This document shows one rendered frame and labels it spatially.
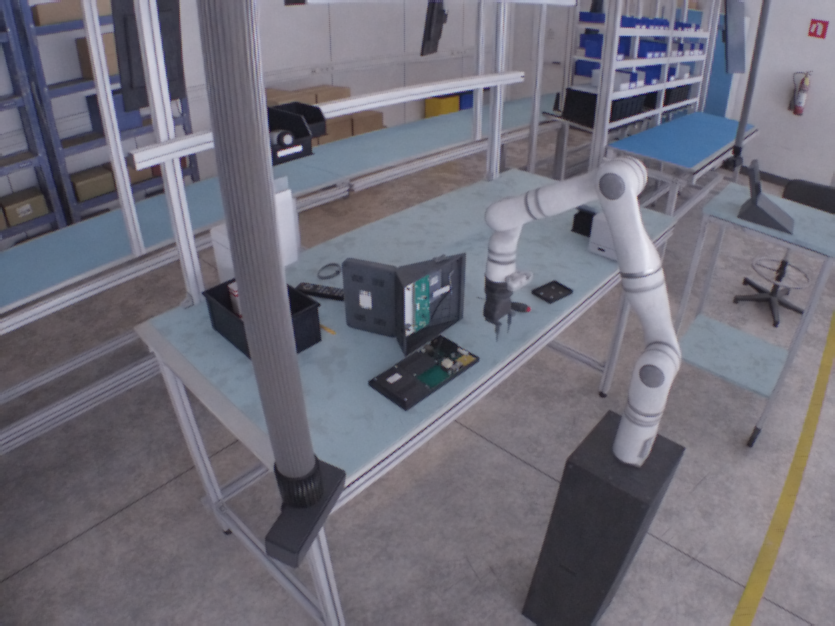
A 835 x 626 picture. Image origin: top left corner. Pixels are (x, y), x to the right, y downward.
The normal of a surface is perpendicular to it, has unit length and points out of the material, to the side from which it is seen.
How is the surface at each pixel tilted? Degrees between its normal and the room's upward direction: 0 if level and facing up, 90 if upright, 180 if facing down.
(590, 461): 0
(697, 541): 0
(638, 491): 0
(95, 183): 90
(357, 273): 90
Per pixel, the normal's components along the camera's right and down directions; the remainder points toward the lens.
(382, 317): -0.37, 0.50
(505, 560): 0.00, -0.84
